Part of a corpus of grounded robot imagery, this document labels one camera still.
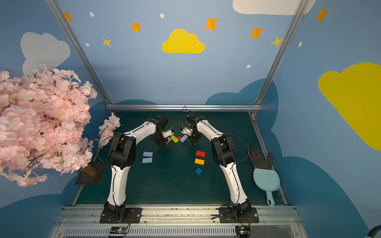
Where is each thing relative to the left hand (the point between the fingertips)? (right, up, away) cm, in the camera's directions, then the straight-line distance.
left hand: (162, 141), depth 102 cm
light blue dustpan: (+67, -21, -16) cm, 72 cm away
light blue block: (+15, +2, +2) cm, 15 cm away
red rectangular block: (+27, -8, -4) cm, 28 cm away
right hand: (+24, +2, +3) cm, 24 cm away
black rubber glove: (+65, -11, -7) cm, 66 cm away
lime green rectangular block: (+9, +1, +2) cm, 9 cm away
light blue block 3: (-7, -11, -11) cm, 17 cm away
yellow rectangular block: (+26, -12, -9) cm, 30 cm away
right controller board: (+47, -42, -29) cm, 69 cm away
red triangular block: (+12, +2, +2) cm, 12 cm away
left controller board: (-15, -41, -30) cm, 53 cm away
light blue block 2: (-6, -7, -11) cm, 15 cm away
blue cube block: (+25, -17, -14) cm, 33 cm away
